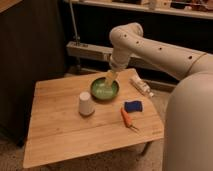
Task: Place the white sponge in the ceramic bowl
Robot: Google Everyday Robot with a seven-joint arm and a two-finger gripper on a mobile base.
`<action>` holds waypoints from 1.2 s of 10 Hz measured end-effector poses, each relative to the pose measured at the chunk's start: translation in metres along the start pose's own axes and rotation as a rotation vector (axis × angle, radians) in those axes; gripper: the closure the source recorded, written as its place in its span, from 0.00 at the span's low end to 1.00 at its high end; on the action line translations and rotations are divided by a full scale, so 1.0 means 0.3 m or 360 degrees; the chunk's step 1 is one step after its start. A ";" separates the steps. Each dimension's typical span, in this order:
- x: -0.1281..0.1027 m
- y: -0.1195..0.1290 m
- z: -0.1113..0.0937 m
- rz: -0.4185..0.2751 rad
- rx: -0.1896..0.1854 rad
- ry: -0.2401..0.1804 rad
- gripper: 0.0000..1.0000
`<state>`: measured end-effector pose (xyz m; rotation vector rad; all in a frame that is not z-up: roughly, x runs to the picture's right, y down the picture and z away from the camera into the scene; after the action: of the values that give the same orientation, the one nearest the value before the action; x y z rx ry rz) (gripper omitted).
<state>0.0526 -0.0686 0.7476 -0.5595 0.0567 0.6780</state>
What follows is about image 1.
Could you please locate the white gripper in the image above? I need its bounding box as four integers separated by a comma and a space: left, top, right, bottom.
105, 56, 127, 85

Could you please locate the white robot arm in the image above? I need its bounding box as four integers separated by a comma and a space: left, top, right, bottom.
109, 23, 213, 171

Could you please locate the green ceramic bowl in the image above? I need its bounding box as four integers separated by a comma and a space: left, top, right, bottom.
90, 77, 119, 101

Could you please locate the white tube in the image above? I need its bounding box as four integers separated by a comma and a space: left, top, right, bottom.
130, 75, 154, 98

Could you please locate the grey metal shelf beam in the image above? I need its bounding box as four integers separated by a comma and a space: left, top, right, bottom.
65, 41, 181, 73

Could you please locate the white upside-down cup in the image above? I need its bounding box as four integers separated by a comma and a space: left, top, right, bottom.
79, 91, 95, 116

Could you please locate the orange carrot toy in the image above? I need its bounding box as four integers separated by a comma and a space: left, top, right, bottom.
120, 108, 138, 130

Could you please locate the metal pole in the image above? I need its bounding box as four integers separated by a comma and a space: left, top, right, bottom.
69, 0, 81, 72

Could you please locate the wooden folding table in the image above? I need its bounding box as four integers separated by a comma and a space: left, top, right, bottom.
23, 69, 164, 168

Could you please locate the dark cabinet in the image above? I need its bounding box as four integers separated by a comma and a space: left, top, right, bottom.
0, 0, 66, 146

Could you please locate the upper shelf with clutter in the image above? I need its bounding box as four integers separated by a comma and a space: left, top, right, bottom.
63, 0, 213, 20

